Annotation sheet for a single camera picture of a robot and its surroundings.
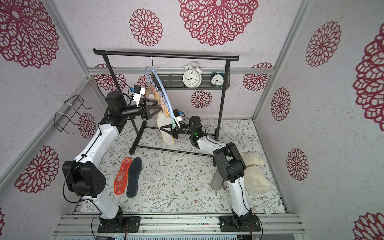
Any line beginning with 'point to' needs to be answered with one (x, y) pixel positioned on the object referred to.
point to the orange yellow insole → (163, 120)
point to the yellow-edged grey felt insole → (151, 96)
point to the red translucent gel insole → (121, 178)
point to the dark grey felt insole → (134, 170)
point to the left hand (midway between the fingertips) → (159, 106)
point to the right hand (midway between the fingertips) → (160, 127)
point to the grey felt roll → (217, 181)
